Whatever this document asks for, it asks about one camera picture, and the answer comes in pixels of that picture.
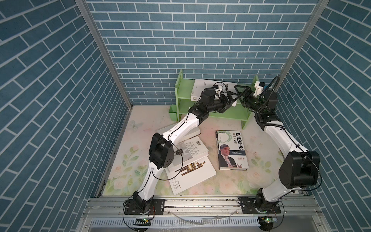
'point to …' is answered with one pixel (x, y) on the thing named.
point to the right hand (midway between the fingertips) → (234, 88)
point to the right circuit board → (265, 221)
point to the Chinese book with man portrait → (231, 152)
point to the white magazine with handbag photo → (188, 150)
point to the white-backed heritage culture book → (190, 133)
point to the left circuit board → (142, 222)
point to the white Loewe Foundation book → (200, 84)
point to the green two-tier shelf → (183, 100)
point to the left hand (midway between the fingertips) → (237, 100)
